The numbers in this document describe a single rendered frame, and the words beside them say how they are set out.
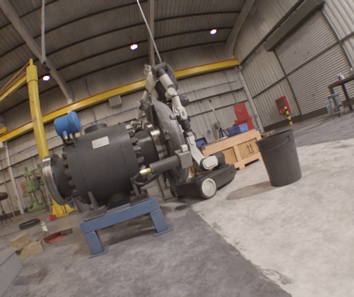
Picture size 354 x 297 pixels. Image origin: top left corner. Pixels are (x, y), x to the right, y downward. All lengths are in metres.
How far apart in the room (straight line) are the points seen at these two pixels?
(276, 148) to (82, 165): 1.37
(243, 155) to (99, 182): 2.00
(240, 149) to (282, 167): 1.42
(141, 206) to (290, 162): 1.08
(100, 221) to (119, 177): 0.35
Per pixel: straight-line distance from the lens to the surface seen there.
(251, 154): 2.90
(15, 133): 15.32
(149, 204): 1.33
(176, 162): 1.32
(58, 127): 1.54
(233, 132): 3.10
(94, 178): 1.46
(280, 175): 1.49
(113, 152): 1.43
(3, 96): 7.04
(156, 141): 1.52
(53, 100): 14.82
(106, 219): 1.35
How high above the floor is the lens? 0.47
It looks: 2 degrees up
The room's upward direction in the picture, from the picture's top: 19 degrees counter-clockwise
